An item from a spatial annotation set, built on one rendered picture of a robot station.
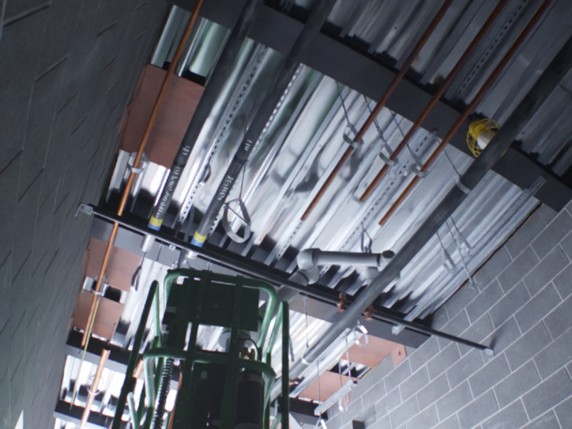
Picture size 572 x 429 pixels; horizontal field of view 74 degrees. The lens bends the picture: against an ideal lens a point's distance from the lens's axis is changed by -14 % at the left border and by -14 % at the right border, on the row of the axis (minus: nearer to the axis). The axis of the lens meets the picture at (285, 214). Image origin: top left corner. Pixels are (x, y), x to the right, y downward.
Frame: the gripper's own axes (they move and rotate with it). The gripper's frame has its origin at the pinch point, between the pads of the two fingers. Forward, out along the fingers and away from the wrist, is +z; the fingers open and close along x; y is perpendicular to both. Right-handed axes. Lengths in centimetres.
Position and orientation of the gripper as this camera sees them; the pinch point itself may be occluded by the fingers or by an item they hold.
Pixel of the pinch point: (367, 249)
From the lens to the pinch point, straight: 306.9
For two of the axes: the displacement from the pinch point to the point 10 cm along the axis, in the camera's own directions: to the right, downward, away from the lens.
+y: -4.6, 7.1, 5.4
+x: 8.9, 3.7, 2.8
